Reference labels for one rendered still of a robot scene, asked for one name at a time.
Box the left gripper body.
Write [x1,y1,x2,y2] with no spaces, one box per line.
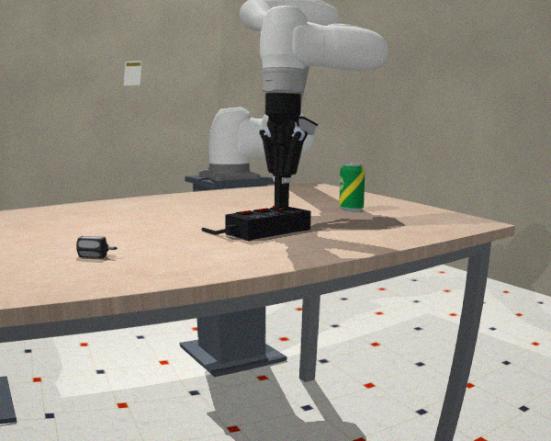
[265,93,301,141]

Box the black power strip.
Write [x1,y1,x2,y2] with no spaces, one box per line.
[201,206,311,241]

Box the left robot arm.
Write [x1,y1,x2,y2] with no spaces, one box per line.
[199,0,388,181]

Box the green drink can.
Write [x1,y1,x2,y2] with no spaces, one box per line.
[339,163,365,212]

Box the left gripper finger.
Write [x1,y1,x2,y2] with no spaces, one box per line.
[275,122,308,209]
[259,124,280,208]

